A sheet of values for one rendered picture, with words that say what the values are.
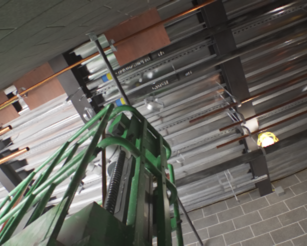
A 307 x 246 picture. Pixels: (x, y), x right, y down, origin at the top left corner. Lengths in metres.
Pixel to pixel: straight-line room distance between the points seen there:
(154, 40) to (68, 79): 1.11
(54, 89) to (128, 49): 1.10
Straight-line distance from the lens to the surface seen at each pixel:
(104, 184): 1.28
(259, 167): 3.46
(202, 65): 2.25
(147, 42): 2.71
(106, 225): 0.77
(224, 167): 2.43
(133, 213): 0.85
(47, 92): 3.14
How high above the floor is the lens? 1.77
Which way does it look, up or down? 66 degrees up
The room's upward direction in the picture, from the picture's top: straight up
